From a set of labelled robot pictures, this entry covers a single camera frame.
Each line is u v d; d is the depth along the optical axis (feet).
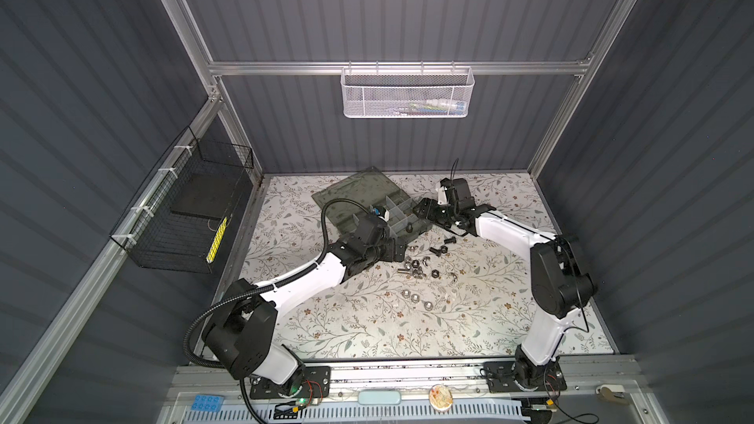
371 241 2.15
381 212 2.52
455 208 2.42
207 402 2.30
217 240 2.27
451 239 3.26
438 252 3.18
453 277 3.00
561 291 1.67
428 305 2.83
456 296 2.91
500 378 2.38
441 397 2.32
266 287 1.51
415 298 2.87
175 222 2.38
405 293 2.91
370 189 3.79
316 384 2.38
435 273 3.04
